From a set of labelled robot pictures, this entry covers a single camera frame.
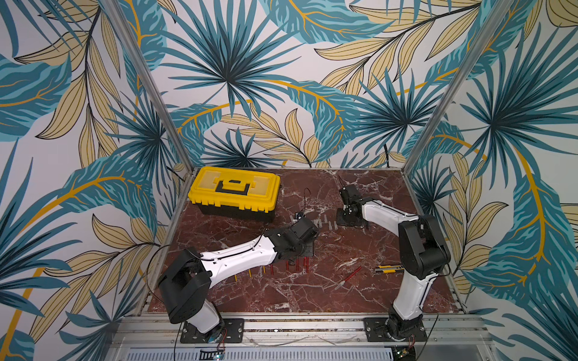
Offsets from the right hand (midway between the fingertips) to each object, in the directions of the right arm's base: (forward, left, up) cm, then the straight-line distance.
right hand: (343, 219), depth 99 cm
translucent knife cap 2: (-1, +10, -1) cm, 10 cm away
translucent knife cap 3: (+1, +8, -2) cm, 8 cm away
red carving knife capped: (-20, +31, -2) cm, 37 cm away
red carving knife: (-30, +25, +28) cm, 48 cm away
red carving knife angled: (-27, +6, -3) cm, 28 cm away
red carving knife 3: (-19, +18, -2) cm, 26 cm away
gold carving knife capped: (-21, +34, -1) cm, 40 cm away
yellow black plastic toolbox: (+4, +45, +15) cm, 47 cm away
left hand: (-17, +17, +8) cm, 26 cm away
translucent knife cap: (+1, +12, -2) cm, 12 cm away
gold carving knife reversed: (-22, +39, -2) cm, 45 cm away
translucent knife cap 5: (-3, +4, -1) cm, 5 cm away
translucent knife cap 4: (-1, +6, -2) cm, 6 cm away
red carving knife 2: (-19, +21, -2) cm, 29 cm away
